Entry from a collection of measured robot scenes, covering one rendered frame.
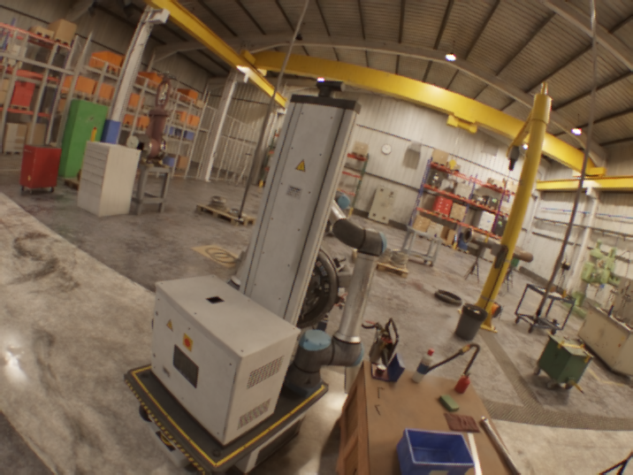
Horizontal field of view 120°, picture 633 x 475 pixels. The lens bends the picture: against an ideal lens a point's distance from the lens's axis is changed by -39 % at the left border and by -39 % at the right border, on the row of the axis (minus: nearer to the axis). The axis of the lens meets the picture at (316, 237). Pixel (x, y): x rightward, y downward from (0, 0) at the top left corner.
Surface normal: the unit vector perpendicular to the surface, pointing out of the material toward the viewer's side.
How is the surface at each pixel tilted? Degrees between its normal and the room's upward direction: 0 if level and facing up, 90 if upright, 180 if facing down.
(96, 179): 90
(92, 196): 90
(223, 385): 90
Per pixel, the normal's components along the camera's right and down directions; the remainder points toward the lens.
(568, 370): -0.04, 0.17
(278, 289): -0.51, 0.02
